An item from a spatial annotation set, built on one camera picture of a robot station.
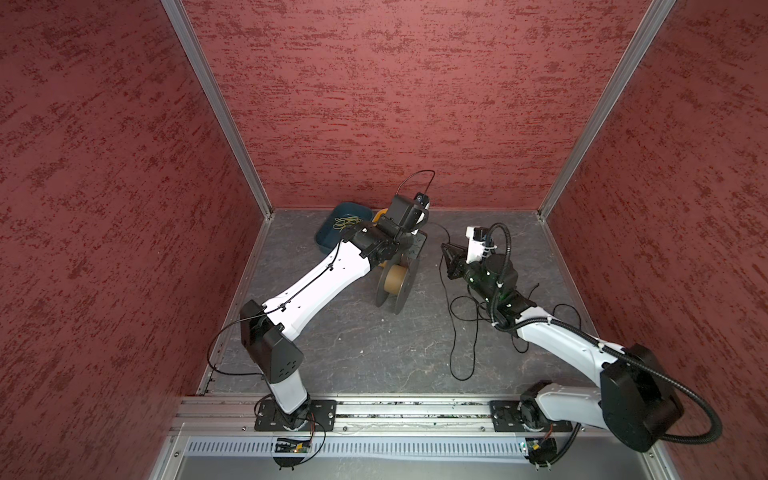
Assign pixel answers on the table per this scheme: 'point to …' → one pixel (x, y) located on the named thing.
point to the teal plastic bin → (333, 221)
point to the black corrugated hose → (544, 320)
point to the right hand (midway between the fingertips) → (441, 249)
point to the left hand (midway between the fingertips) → (410, 240)
